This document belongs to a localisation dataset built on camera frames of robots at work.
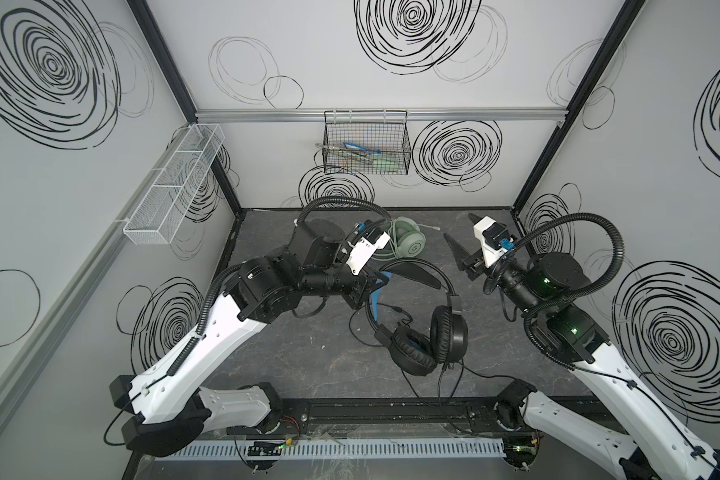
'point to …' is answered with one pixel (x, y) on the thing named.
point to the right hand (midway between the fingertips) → (462, 222)
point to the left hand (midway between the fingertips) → (388, 281)
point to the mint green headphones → (407, 237)
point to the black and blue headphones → (409, 350)
